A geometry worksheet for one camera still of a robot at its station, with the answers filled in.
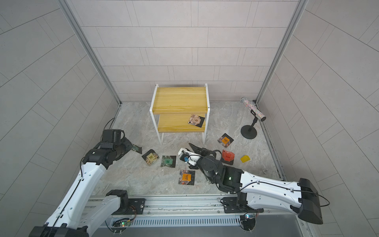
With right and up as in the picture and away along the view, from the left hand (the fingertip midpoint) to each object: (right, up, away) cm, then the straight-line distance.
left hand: (133, 141), depth 79 cm
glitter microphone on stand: (+69, +3, +19) cm, 72 cm away
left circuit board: (0, -34, -14) cm, 37 cm away
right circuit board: (+58, -35, -11) cm, 69 cm away
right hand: (+31, 0, -10) cm, 32 cm away
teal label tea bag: (+2, -4, 0) cm, 4 cm away
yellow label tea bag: (+7, -11, +8) cm, 15 cm away
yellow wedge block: (+63, -11, +7) cm, 64 cm away
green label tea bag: (+18, -13, +7) cm, 23 cm away
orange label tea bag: (+29, -20, +1) cm, 35 cm away
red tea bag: (+53, -11, +8) cm, 55 cm away
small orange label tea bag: (+53, -2, +15) cm, 55 cm away
